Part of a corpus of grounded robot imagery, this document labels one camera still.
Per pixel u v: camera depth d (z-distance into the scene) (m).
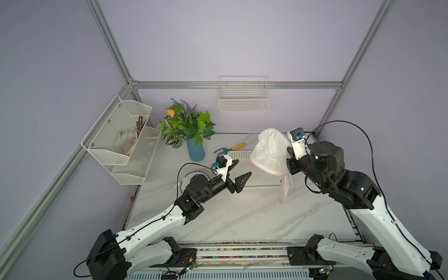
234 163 0.67
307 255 0.65
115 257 0.38
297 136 0.48
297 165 0.52
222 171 0.57
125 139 0.78
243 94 0.98
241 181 0.59
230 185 0.58
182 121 0.82
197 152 1.06
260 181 0.97
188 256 0.72
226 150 1.11
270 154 0.61
